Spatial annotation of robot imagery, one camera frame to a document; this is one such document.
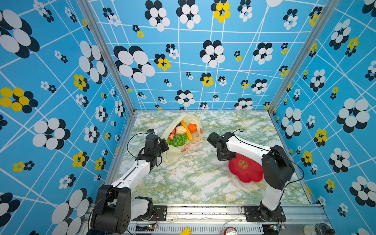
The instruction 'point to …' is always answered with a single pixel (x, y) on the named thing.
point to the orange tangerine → (192, 127)
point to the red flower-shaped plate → (246, 169)
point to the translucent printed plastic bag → (170, 152)
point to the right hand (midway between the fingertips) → (227, 157)
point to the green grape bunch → (178, 140)
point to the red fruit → (174, 130)
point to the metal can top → (231, 230)
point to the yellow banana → (188, 131)
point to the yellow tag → (186, 231)
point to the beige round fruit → (180, 129)
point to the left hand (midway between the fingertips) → (167, 140)
